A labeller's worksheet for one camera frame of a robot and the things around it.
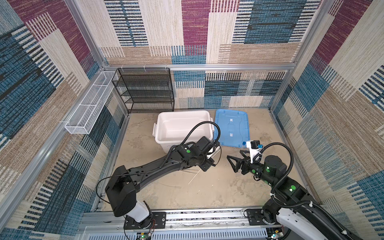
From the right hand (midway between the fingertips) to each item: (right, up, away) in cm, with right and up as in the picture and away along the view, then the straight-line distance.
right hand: (234, 157), depth 72 cm
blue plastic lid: (+10, +13, +38) cm, 42 cm away
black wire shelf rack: (-54, +40, +38) cm, 78 cm away
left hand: (-11, -2, +7) cm, 13 cm away
